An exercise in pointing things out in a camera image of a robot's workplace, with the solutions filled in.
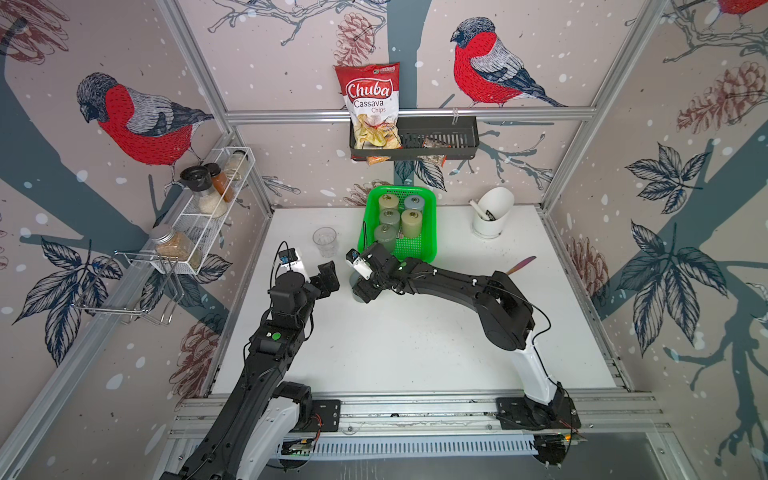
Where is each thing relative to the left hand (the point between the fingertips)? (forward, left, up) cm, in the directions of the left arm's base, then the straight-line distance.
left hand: (323, 260), depth 77 cm
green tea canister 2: (+29, -17, -14) cm, 37 cm away
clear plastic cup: (+23, +7, -21) cm, 32 cm away
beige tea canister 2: (+38, -16, -15) cm, 44 cm away
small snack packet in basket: (+37, -30, +11) cm, 49 cm away
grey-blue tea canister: (-2, -7, -16) cm, 18 cm away
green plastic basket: (+39, -25, -15) cm, 49 cm away
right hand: (+3, -9, -16) cm, 19 cm away
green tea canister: (+21, -16, -16) cm, 30 cm away
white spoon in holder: (+30, -53, -15) cm, 62 cm away
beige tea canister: (+27, -25, -16) cm, 40 cm away
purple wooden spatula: (+14, -63, -23) cm, 69 cm away
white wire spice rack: (-11, +38, +4) cm, 39 cm away
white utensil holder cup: (+33, -56, -12) cm, 66 cm away
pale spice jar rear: (+32, +33, +7) cm, 47 cm away
